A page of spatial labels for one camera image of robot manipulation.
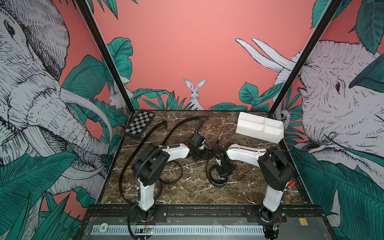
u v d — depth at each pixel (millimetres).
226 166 759
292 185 839
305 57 874
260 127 1067
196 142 763
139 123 1074
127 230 679
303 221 717
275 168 486
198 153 802
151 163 504
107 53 862
